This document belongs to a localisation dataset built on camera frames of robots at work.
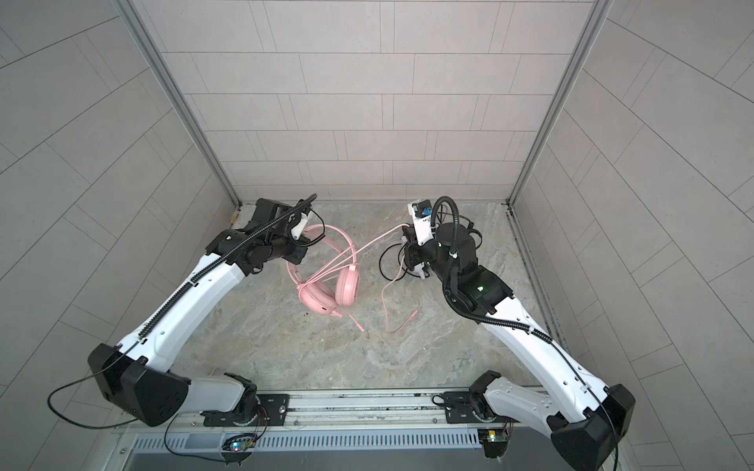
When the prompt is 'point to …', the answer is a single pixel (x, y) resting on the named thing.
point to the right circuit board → (494, 440)
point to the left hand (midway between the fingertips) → (309, 236)
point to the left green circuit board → (239, 446)
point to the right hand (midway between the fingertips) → (404, 227)
